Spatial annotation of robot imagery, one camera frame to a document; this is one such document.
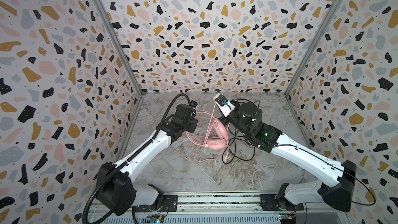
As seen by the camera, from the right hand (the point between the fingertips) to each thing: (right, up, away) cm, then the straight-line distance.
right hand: (217, 97), depth 65 cm
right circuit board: (+33, -56, +6) cm, 65 cm away
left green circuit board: (-29, -55, +5) cm, 62 cm away
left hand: (-12, -9, +16) cm, 22 cm away
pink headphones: (+1, -15, +8) cm, 17 cm away
